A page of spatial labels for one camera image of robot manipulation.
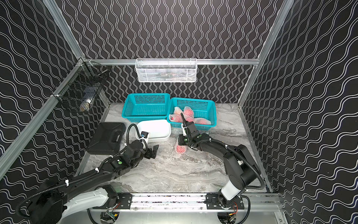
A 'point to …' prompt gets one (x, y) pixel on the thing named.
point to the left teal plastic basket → (146, 106)
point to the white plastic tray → (159, 130)
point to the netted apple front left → (175, 117)
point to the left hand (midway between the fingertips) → (151, 141)
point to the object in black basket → (85, 106)
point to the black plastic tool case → (108, 140)
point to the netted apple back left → (177, 110)
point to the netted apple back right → (188, 109)
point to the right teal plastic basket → (200, 108)
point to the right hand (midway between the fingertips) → (179, 138)
